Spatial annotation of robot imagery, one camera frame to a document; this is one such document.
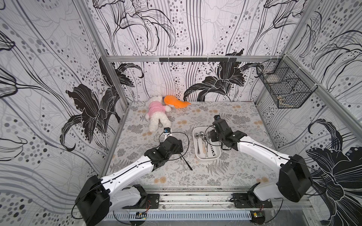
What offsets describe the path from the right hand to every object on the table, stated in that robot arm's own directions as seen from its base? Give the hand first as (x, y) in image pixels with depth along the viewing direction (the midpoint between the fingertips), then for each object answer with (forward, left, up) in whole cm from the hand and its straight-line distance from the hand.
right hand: (214, 131), depth 87 cm
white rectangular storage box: (-7, +6, -11) cm, 14 cm away
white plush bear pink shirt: (+18, +40, -1) cm, 44 cm away
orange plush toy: (+30, +25, -5) cm, 40 cm away
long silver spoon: (+3, +11, -10) cm, 15 cm away
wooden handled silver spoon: (+3, +7, -10) cm, 13 cm away
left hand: (-10, +23, -1) cm, 25 cm away
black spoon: (-17, +18, -11) cm, 27 cm away
